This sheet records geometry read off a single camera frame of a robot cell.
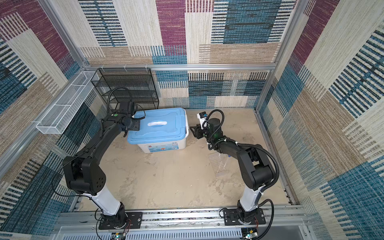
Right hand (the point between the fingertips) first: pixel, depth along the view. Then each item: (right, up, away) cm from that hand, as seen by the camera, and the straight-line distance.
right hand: (193, 127), depth 92 cm
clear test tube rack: (+17, -22, -1) cm, 28 cm away
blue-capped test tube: (+19, -15, -13) cm, 27 cm away
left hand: (-36, +3, -5) cm, 36 cm away
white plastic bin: (-17, -12, 0) cm, 21 cm away
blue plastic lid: (-21, +2, -3) cm, 22 cm away
